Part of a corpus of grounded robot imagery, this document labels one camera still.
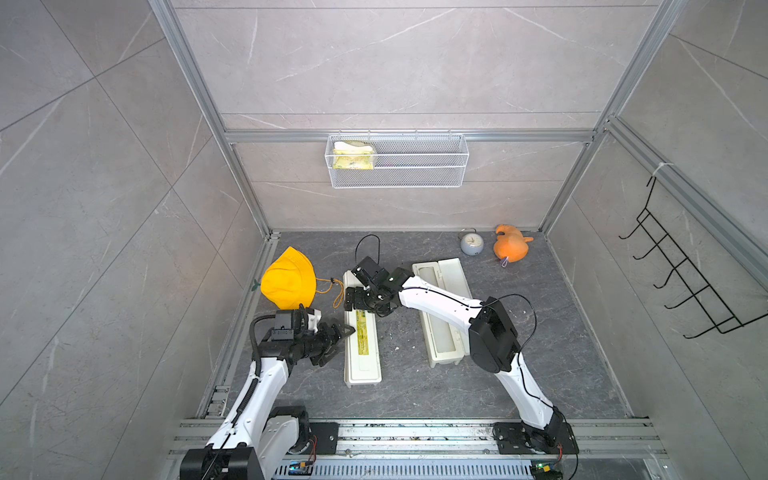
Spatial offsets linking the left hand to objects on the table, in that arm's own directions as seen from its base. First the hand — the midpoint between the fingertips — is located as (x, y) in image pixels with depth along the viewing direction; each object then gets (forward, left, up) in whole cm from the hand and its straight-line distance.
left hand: (348, 334), depth 81 cm
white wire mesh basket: (+54, -19, +19) cm, 60 cm away
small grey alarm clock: (+38, -43, -6) cm, 58 cm away
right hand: (+10, -1, -2) cm, 10 cm away
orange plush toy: (+34, -57, -4) cm, 67 cm away
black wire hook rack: (+4, -79, +23) cm, 82 cm away
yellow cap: (+25, +24, -9) cm, 36 cm away
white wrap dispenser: (-3, -4, 0) cm, 5 cm away
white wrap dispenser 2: (+18, -33, -3) cm, 38 cm away
